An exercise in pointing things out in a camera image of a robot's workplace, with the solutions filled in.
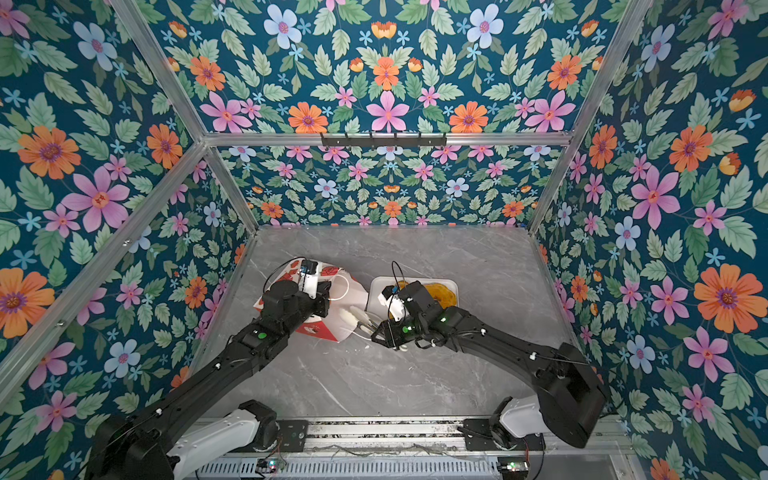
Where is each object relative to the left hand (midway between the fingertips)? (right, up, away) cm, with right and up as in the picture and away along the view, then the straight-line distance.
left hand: (333, 276), depth 78 cm
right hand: (+12, -15, -1) cm, 19 cm away
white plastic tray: (+9, -5, +24) cm, 27 cm away
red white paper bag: (-16, 0, +15) cm, 22 cm away
